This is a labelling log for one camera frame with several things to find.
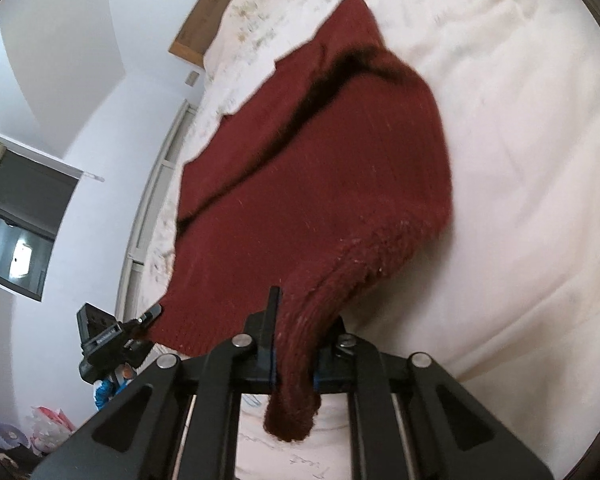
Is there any dark window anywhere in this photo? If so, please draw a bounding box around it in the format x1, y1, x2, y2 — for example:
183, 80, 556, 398
0, 136, 105, 302

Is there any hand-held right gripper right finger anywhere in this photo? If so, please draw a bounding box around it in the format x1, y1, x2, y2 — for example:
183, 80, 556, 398
315, 317, 556, 480

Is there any wooden headboard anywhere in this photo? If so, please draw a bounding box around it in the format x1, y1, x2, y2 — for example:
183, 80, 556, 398
168, 0, 283, 69

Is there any small grey fan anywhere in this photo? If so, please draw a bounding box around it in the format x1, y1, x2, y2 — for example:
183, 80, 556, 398
0, 422, 32, 450

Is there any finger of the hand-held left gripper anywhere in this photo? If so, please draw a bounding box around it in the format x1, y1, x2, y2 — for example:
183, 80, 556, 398
141, 303, 164, 329

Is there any dark red knit sweater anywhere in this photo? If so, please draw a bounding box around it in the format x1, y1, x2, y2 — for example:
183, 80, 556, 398
147, 0, 456, 444

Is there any bed with floral duvet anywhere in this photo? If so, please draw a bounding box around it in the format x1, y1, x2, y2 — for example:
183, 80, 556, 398
120, 0, 600, 480

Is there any pink and white bag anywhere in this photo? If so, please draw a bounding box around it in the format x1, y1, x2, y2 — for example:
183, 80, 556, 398
26, 405, 77, 457

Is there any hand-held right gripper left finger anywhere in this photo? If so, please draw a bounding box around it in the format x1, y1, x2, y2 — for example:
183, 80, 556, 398
30, 286, 282, 480

